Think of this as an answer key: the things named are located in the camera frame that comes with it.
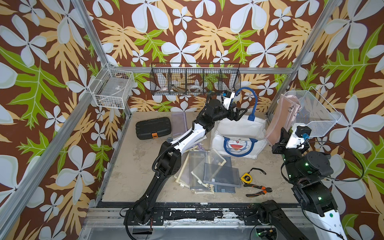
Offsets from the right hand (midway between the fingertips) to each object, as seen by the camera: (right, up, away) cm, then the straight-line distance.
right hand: (282, 128), depth 58 cm
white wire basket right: (+30, +8, +21) cm, 38 cm away
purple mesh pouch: (-46, +4, +60) cm, 75 cm away
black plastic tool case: (-63, 0, +47) cm, 78 cm away
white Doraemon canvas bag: (-5, -6, +24) cm, 26 cm away
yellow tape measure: (-4, -29, +27) cm, 40 cm away
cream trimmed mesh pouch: (-32, -24, +27) cm, 49 cm away
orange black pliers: (+6, -35, +24) cm, 43 cm away
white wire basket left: (-83, +24, +29) cm, 91 cm away
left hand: (-8, +12, +20) cm, 25 cm away
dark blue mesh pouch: (-17, -34, +24) cm, 45 cm away
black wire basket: (-34, +32, +38) cm, 60 cm away
